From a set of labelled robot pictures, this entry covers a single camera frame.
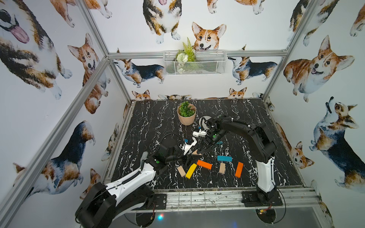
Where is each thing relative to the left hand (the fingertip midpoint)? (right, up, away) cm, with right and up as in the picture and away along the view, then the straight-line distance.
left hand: (199, 149), depth 76 cm
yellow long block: (-5, -15, +8) cm, 18 cm away
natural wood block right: (+14, -14, +10) cm, 22 cm away
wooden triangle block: (-2, -1, -2) cm, 3 cm away
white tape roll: (+4, +16, +9) cm, 19 cm away
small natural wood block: (-10, -15, +8) cm, 20 cm away
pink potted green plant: (-8, +19, +20) cm, 29 cm away
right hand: (0, -3, -1) cm, 3 cm away
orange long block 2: (+24, -14, +8) cm, 29 cm away
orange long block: (+3, -12, +11) cm, 16 cm away
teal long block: (+16, -9, +13) cm, 23 cm away
